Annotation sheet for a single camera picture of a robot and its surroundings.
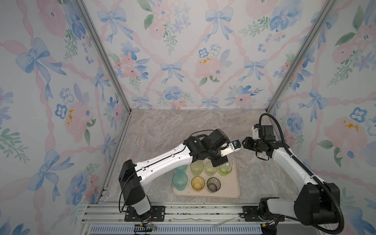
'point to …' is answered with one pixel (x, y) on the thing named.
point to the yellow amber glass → (198, 182)
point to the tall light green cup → (197, 167)
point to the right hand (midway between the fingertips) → (245, 141)
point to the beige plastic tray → (229, 187)
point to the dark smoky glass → (213, 184)
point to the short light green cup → (210, 170)
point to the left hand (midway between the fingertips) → (226, 154)
